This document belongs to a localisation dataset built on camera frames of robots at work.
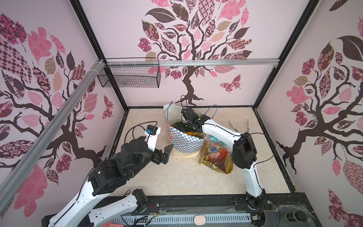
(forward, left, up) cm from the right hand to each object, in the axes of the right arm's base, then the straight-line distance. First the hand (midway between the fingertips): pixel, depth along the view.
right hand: (179, 126), depth 91 cm
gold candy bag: (-18, -23, -8) cm, 30 cm away
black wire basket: (+31, +32, +21) cm, 49 cm away
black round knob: (-49, -55, -6) cm, 74 cm away
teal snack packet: (-22, -17, +19) cm, 34 cm away
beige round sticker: (-50, -10, -12) cm, 52 cm away
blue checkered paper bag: (-15, -2, +2) cm, 15 cm away
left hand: (-25, +6, +19) cm, 32 cm away
